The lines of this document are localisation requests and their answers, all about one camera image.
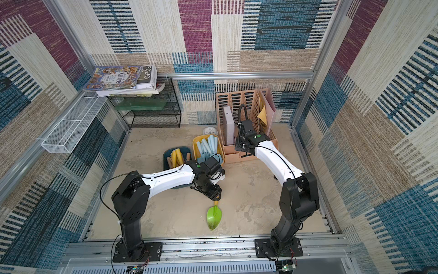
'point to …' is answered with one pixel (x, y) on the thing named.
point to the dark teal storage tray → (166, 152)
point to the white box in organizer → (229, 125)
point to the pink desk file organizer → (252, 100)
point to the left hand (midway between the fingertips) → (216, 194)
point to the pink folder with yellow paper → (266, 114)
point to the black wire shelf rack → (161, 111)
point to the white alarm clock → (210, 130)
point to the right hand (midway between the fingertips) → (240, 142)
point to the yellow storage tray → (197, 138)
